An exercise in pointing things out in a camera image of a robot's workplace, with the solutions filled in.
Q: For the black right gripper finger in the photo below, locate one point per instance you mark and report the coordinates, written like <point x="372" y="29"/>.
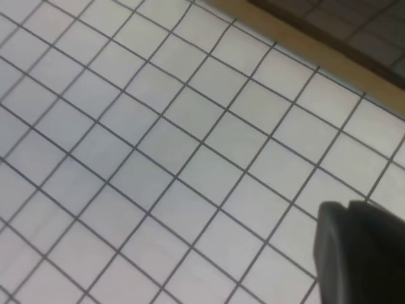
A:
<point x="359" y="254"/>

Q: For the lower brown cardboard shoebox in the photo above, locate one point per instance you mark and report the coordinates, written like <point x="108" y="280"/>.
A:
<point x="361" y="42"/>

